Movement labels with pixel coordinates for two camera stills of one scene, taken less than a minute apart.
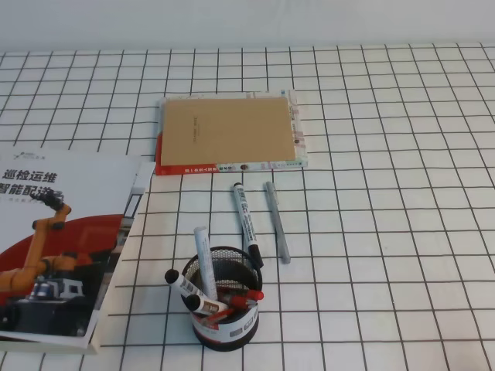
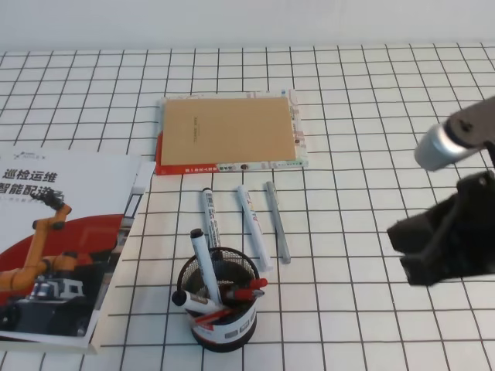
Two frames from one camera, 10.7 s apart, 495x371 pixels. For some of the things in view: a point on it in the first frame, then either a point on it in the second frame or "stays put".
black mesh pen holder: (227, 285) stays put
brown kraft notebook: (226, 130) stays put
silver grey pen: (281, 231) stays put
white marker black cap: (185, 287) -> (198, 236)
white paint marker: (206, 260) -> (254, 228)
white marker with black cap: (248, 223) -> (212, 225)
